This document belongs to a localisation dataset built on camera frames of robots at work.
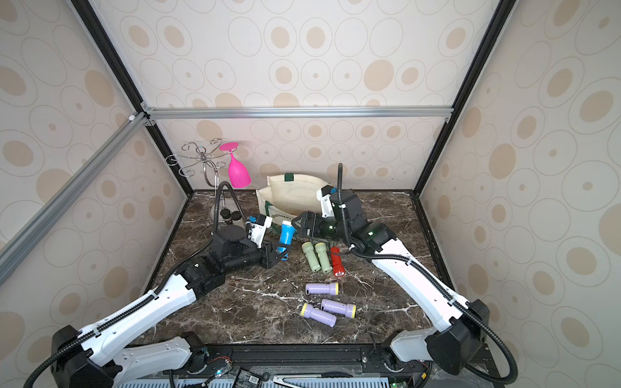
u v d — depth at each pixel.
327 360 0.75
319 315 0.80
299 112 0.91
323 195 0.65
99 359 0.40
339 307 0.81
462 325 0.39
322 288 0.88
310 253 0.95
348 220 0.52
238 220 1.03
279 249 0.69
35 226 0.55
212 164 0.95
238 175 0.95
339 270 0.91
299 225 0.62
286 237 0.71
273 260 0.64
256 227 0.64
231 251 0.56
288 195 1.02
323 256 0.94
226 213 1.00
